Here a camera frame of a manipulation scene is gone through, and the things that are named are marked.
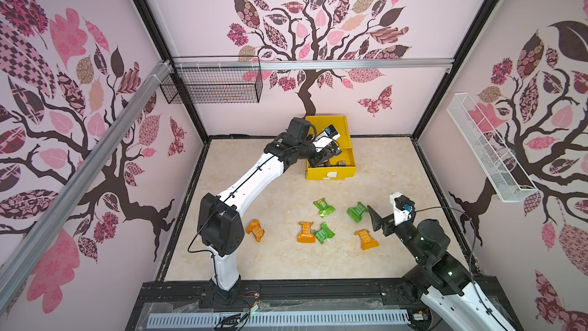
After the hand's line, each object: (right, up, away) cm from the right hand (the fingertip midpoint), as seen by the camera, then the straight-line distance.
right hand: (381, 203), depth 73 cm
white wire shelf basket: (+35, +10, -7) cm, 37 cm away
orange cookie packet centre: (-25, -15, +12) cm, 31 cm away
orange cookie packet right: (-1, -17, +12) cm, 20 cm away
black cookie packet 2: (-16, +12, +15) cm, 25 cm away
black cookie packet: (-10, +13, +16) cm, 23 cm away
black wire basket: (-81, +61, +69) cm, 123 cm away
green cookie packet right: (-3, -8, +19) cm, 21 cm away
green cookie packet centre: (-17, -14, +13) cm, 26 cm away
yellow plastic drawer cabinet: (-7, +17, +19) cm, 26 cm away
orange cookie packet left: (-44, -13, +14) cm, 48 cm away
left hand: (-18, +17, +8) cm, 26 cm away
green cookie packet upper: (-17, -6, +19) cm, 26 cm away
